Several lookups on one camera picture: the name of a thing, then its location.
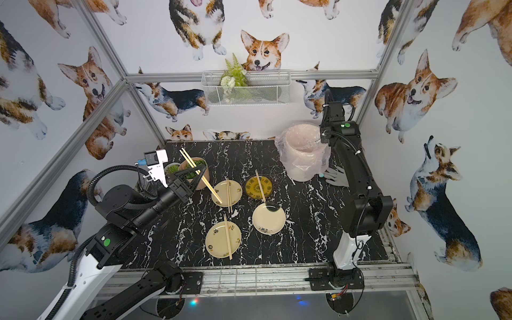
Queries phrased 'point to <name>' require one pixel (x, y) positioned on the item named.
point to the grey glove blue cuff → (335, 175)
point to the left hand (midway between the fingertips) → (206, 166)
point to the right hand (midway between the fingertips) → (339, 129)
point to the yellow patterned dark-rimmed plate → (252, 188)
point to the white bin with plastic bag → (302, 152)
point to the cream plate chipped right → (268, 222)
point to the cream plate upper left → (220, 189)
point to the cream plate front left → (216, 238)
